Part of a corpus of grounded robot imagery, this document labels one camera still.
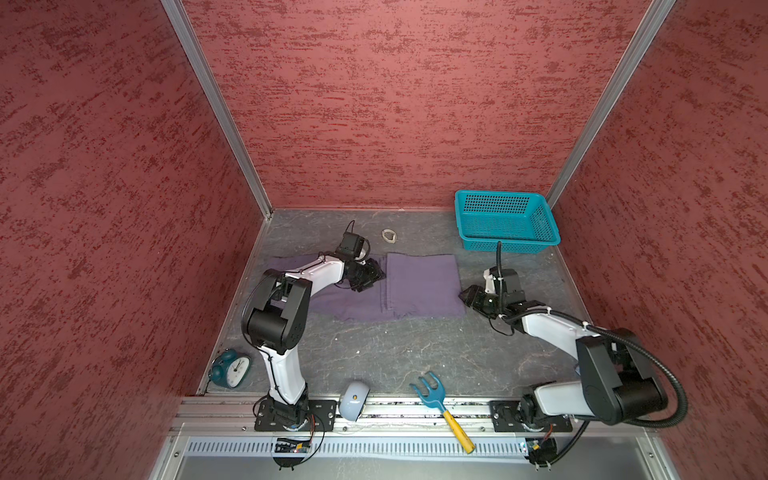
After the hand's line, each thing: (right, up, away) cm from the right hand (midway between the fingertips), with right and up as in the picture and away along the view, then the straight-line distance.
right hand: (461, 302), depth 91 cm
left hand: (-26, +5, +4) cm, 27 cm away
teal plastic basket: (+31, +27, +27) cm, 49 cm away
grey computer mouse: (-31, -18, -23) cm, 43 cm away
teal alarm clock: (-64, -14, -15) cm, 68 cm away
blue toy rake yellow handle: (-10, -22, -16) cm, 29 cm away
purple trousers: (-14, +5, +7) cm, 17 cm away
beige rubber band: (-21, +20, +19) cm, 35 cm away
